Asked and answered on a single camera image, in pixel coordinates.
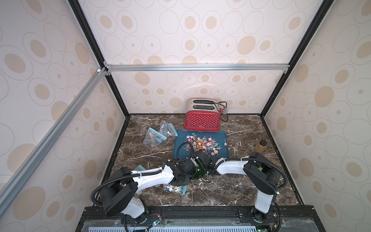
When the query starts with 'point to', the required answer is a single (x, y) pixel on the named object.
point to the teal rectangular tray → (219, 136)
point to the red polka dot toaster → (202, 114)
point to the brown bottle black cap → (262, 145)
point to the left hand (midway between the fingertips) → (189, 182)
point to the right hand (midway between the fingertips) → (189, 176)
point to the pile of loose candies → (209, 146)
